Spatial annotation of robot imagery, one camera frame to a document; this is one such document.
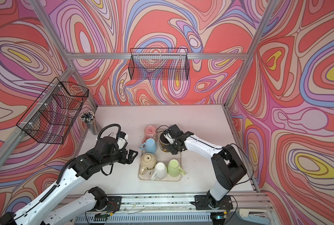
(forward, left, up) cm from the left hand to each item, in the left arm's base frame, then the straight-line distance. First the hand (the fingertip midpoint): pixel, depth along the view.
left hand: (134, 151), depth 73 cm
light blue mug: (+7, -7, -8) cm, 13 cm away
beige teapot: (-2, -7, -10) cm, 12 cm away
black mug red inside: (+9, -16, -7) cm, 20 cm away
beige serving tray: (+5, -14, -19) cm, 24 cm away
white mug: (-8, -14, -9) cm, 19 cm away
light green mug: (-7, -21, -10) cm, 24 cm away
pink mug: (+17, -6, -8) cm, 20 cm away
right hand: (+8, -23, -14) cm, 28 cm away
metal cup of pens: (+25, +35, -2) cm, 43 cm away
